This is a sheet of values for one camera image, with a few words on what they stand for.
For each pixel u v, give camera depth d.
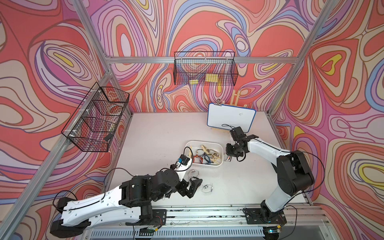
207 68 0.96
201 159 0.91
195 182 0.53
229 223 0.73
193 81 0.82
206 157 0.93
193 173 0.87
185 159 0.52
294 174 0.47
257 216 0.72
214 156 0.93
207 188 0.82
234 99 0.89
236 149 0.78
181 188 0.55
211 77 0.90
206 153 0.94
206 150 0.94
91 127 0.73
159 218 0.72
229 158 0.92
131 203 0.43
